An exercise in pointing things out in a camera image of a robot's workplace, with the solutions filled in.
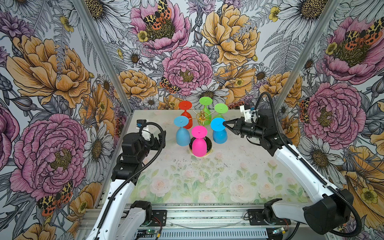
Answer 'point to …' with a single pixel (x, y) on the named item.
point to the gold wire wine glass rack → (201, 117)
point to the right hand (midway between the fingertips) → (223, 127)
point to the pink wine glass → (199, 146)
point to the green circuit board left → (149, 231)
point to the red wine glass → (186, 105)
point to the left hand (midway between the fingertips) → (157, 136)
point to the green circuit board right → (278, 230)
